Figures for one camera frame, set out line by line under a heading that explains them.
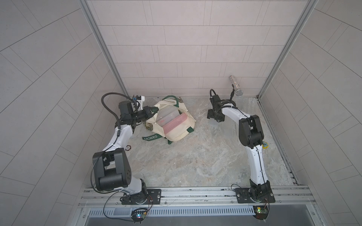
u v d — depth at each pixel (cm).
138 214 64
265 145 89
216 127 98
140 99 75
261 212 68
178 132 95
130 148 89
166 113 96
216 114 87
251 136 60
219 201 71
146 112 73
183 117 95
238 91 90
